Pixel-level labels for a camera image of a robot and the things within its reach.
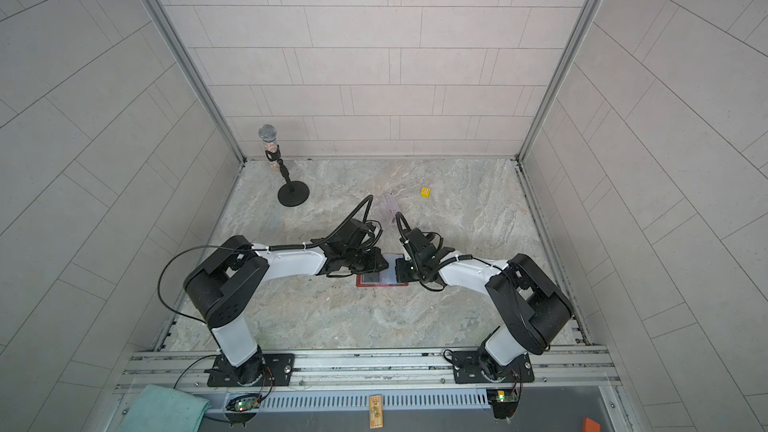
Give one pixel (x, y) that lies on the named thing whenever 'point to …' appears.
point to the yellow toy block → (425, 192)
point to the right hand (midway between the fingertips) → (396, 274)
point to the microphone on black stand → (293, 193)
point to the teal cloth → (159, 408)
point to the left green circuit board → (242, 409)
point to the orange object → (590, 425)
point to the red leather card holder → (384, 277)
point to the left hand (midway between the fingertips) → (397, 264)
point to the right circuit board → (503, 401)
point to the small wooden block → (376, 411)
